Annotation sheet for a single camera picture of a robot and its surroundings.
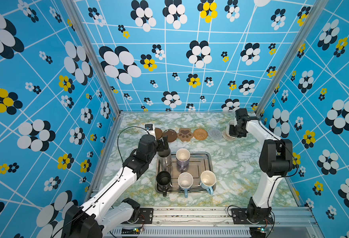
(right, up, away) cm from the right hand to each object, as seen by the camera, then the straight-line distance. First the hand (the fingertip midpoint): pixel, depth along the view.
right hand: (234, 133), depth 98 cm
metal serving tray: (-25, -18, -5) cm, 31 cm away
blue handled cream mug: (-21, -25, -15) cm, 36 cm away
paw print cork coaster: (-33, -1, +7) cm, 34 cm away
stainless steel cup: (-45, -16, -15) cm, 50 cm away
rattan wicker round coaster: (-22, -1, +8) cm, 23 cm away
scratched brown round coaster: (-43, -2, +7) cm, 43 cm away
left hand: (-47, 0, -19) cm, 51 cm away
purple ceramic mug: (-35, -15, -4) cm, 38 cm away
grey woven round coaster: (-11, -1, +8) cm, 14 cm away
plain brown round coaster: (-52, -1, +10) cm, 53 cm away
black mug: (-46, -27, -14) cm, 55 cm away
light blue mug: (-34, -26, -15) cm, 45 cm away
